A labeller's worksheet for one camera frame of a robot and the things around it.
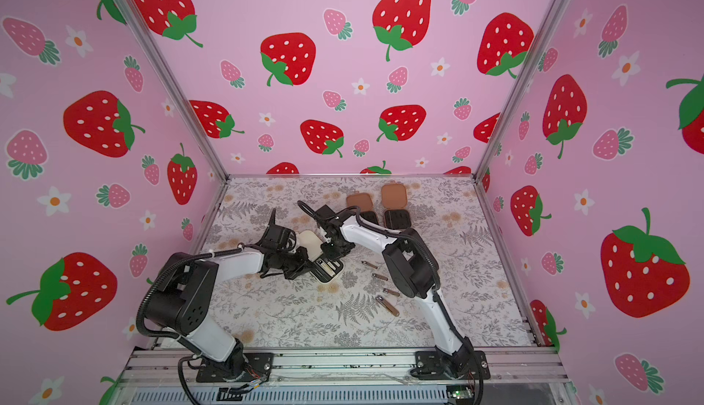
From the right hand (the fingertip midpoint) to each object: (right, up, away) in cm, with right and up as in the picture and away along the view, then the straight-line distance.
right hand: (329, 260), depth 94 cm
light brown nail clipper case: (+13, +20, +19) cm, 30 cm away
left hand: (-3, -2, -2) cm, 4 cm away
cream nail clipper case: (-1, -3, -2) cm, 3 cm away
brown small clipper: (+18, -5, -3) cm, 19 cm away
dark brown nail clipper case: (+25, +21, +18) cm, 37 cm away
